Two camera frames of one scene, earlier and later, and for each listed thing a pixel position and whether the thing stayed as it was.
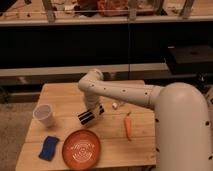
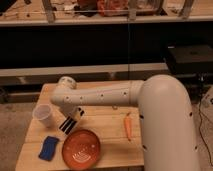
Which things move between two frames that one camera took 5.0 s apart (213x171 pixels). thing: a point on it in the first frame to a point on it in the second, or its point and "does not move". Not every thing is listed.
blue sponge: (48, 149) does not move
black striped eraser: (86, 117) to (67, 125)
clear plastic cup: (44, 113) does not move
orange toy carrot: (128, 125) does not move
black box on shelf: (191, 59) does not move
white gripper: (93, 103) to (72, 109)
